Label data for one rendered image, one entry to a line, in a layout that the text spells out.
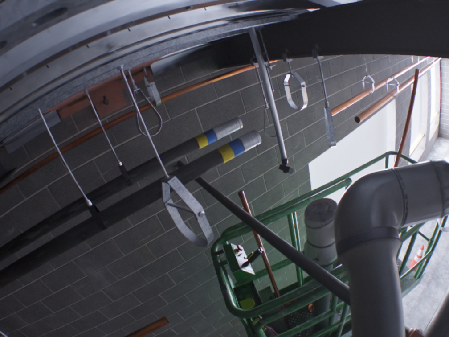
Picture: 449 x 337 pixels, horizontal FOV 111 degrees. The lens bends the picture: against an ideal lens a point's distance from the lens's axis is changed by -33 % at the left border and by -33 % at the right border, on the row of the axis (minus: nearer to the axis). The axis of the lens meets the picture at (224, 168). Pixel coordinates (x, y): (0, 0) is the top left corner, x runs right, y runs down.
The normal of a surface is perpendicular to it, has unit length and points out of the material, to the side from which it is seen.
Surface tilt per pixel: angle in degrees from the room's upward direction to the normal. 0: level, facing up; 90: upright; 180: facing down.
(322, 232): 90
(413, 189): 38
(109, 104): 90
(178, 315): 90
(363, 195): 18
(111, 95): 90
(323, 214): 9
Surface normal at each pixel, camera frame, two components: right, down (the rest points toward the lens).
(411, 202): -0.33, 0.00
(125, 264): 0.48, 0.28
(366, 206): -0.44, -0.63
